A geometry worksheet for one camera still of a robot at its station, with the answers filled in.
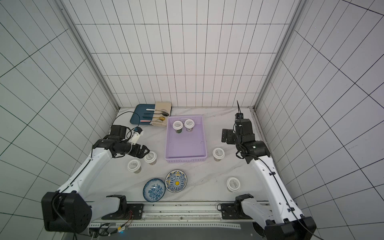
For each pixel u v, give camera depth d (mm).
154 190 793
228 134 661
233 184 755
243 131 525
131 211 715
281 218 371
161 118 1131
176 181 817
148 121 1099
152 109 1178
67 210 389
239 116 644
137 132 738
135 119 1127
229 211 727
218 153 866
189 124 1006
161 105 1191
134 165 818
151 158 850
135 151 713
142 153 727
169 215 727
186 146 976
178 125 1003
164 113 1146
